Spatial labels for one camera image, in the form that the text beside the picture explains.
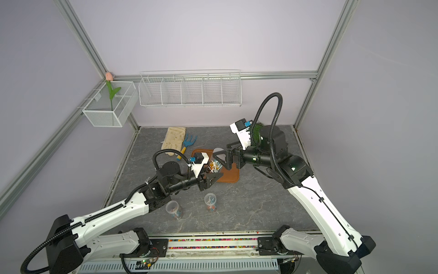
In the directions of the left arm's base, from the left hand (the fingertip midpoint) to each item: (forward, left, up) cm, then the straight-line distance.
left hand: (219, 169), depth 67 cm
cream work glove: (+41, +29, -27) cm, 57 cm away
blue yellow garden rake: (+38, +21, -29) cm, 52 cm away
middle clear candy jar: (-4, +5, -22) cm, 23 cm away
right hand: (+2, -1, +11) cm, 11 cm away
